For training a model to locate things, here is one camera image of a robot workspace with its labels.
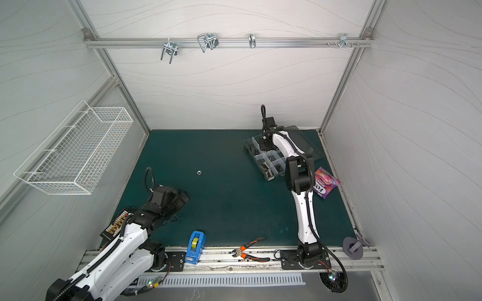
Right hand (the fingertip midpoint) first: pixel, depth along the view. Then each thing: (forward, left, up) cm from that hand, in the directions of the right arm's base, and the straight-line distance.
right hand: (270, 141), depth 106 cm
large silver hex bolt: (-17, +1, -6) cm, 18 cm away
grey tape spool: (-52, -34, -7) cm, 62 cm away
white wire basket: (-35, +76, +26) cm, 87 cm away
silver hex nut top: (-19, +38, -6) cm, 43 cm away
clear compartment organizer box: (-12, -2, -4) cm, 13 cm away
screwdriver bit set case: (-51, +69, -4) cm, 86 cm away
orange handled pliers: (-56, +13, -7) cm, 58 cm away
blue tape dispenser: (-55, +31, -2) cm, 63 cm away
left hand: (-35, +40, 0) cm, 53 cm away
